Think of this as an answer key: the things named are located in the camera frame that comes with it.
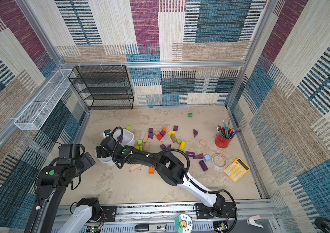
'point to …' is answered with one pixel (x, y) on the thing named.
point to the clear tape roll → (219, 160)
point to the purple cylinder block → (203, 165)
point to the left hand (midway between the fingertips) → (84, 162)
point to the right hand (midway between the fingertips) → (106, 148)
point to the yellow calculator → (236, 170)
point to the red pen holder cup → (225, 135)
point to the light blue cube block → (207, 158)
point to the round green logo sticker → (183, 224)
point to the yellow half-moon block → (172, 132)
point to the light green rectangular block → (128, 127)
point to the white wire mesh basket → (38, 110)
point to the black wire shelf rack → (103, 87)
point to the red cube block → (159, 137)
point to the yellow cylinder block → (182, 145)
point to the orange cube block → (151, 171)
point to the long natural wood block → (134, 166)
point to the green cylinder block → (189, 114)
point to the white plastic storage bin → (128, 140)
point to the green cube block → (140, 142)
